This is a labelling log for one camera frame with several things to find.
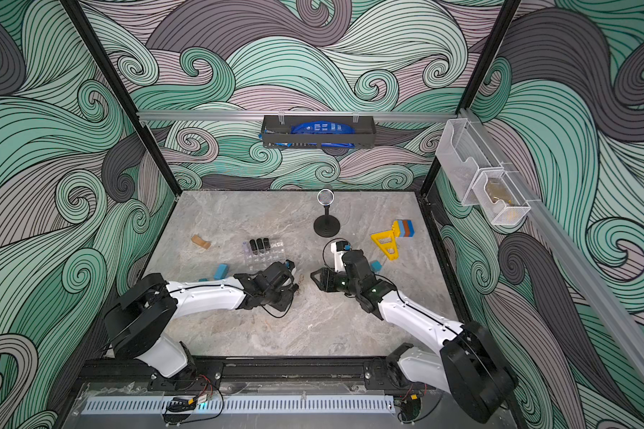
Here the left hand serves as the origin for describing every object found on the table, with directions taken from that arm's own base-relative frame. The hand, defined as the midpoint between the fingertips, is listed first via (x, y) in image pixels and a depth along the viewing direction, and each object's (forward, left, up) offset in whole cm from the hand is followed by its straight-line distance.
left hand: (290, 293), depth 88 cm
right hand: (+3, -10, +9) cm, 13 cm away
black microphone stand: (+30, -13, -1) cm, 33 cm away
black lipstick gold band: (+15, +14, +6) cm, 21 cm away
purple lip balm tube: (+15, +17, +5) cm, 23 cm away
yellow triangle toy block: (+23, -37, -2) cm, 43 cm away
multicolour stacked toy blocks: (+27, -43, +1) cm, 51 cm away
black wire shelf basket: (+46, +5, +33) cm, 56 cm away
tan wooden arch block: (+23, +39, -1) cm, 45 cm away
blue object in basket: (+47, -11, +34) cm, 59 cm away
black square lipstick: (+16, +9, +6) cm, 19 cm away
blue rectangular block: (+9, +26, -2) cm, 28 cm away
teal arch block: (+5, +32, -2) cm, 32 cm away
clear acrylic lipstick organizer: (+15, +13, 0) cm, 20 cm away
